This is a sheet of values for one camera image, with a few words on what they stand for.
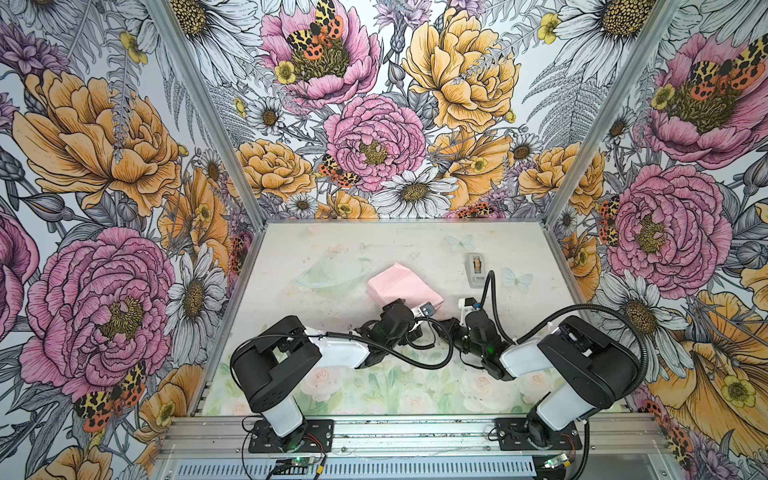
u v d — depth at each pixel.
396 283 0.95
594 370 0.46
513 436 0.73
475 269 1.02
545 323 0.58
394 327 0.68
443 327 0.82
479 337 0.72
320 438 0.73
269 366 0.46
